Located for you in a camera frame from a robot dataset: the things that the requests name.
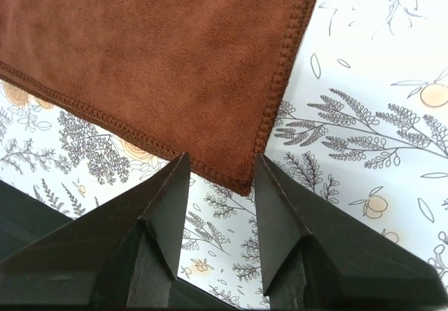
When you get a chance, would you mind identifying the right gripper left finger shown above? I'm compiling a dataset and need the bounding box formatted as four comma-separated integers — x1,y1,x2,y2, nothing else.
1,153,190,308

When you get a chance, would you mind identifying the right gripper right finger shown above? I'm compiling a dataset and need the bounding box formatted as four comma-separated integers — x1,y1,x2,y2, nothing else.
254,155,441,310

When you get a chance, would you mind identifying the brown towel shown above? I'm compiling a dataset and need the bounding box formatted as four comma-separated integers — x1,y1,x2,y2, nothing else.
1,0,316,195

